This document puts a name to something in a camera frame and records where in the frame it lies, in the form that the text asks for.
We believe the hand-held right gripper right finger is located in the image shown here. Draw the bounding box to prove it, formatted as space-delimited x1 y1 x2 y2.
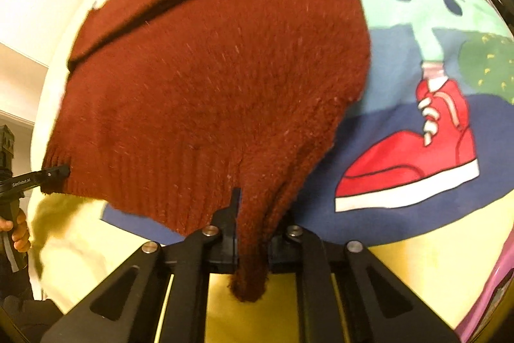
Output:
267 224 460 343

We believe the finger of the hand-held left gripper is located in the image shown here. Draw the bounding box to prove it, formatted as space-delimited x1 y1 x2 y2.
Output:
40 165 71 184

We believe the white wardrobe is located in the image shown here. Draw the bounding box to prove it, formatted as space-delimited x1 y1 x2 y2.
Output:
0 0 121 127

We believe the person's left hand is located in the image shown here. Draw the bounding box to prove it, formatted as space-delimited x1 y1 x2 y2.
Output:
0 208 31 253

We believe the yellow dinosaur printed blanket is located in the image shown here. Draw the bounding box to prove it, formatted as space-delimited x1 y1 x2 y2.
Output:
32 0 514 343

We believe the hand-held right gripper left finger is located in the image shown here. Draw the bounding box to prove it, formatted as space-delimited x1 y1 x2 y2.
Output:
40 188 242 343

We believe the dark red knitted sweater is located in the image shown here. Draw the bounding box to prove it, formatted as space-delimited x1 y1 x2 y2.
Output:
42 0 372 303

